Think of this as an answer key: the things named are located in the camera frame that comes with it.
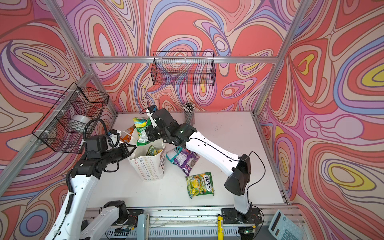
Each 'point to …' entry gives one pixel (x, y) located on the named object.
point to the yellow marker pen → (220, 228)
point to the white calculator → (283, 227)
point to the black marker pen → (82, 142)
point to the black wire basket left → (67, 123)
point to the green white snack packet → (141, 124)
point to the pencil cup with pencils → (189, 108)
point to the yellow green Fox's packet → (200, 184)
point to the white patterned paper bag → (149, 161)
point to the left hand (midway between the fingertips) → (137, 145)
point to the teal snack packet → (172, 160)
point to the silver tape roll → (77, 123)
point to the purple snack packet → (186, 160)
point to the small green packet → (152, 151)
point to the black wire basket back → (183, 68)
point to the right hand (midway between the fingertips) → (148, 134)
